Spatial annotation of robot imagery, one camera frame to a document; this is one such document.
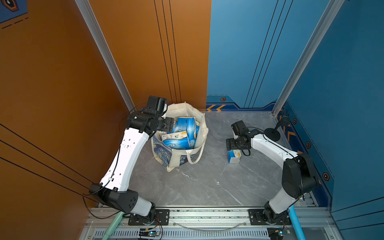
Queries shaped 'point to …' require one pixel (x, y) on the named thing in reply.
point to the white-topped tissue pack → (188, 124)
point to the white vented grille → (187, 234)
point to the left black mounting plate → (161, 218)
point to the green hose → (113, 226)
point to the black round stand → (273, 134)
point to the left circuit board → (145, 232)
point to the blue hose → (297, 227)
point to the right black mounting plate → (256, 218)
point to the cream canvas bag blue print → (167, 158)
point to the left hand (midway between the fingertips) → (165, 120)
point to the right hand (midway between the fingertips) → (234, 145)
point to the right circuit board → (275, 233)
